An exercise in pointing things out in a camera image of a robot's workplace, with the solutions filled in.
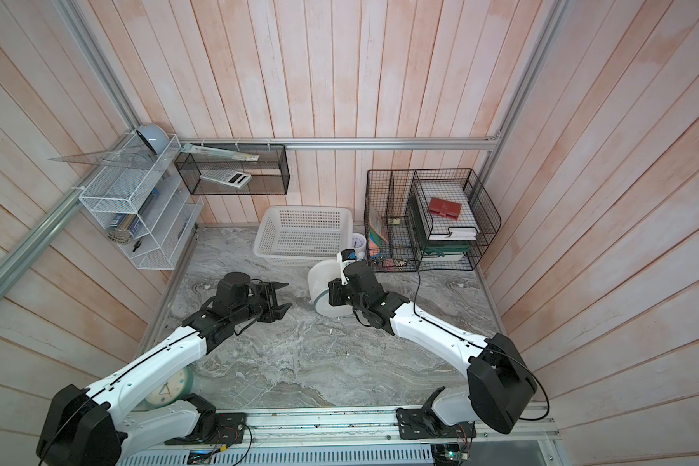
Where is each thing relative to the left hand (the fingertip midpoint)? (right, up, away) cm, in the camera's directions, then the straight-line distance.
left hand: (293, 291), depth 80 cm
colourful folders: (+27, +18, +30) cm, 44 cm away
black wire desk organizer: (+32, +34, +35) cm, 58 cm away
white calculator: (-23, +36, +18) cm, 46 cm away
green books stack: (+45, +20, +35) cm, 60 cm away
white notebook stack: (+47, +18, +11) cm, 52 cm away
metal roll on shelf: (-46, +16, -3) cm, 49 cm away
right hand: (+10, +2, +3) cm, 10 cm away
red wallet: (+48, +25, +15) cm, 56 cm away
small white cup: (+20, +14, +31) cm, 40 cm away
